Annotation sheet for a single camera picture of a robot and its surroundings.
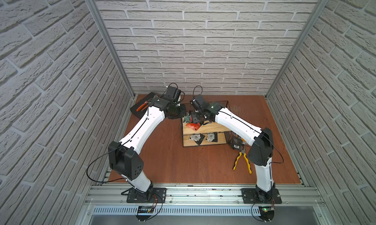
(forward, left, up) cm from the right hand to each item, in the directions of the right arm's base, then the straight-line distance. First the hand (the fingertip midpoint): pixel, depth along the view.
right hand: (198, 115), depth 87 cm
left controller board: (-44, +31, -19) cm, 57 cm away
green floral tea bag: (-2, +7, 0) cm, 7 cm away
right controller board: (-49, -30, -18) cm, 60 cm away
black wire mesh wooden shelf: (-8, -5, -2) cm, 9 cm away
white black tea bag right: (-7, -9, -15) cm, 19 cm away
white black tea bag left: (-8, 0, -14) cm, 16 cm away
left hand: (-1, +6, +7) cm, 9 cm away
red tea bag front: (-8, +2, 0) cm, 8 cm away
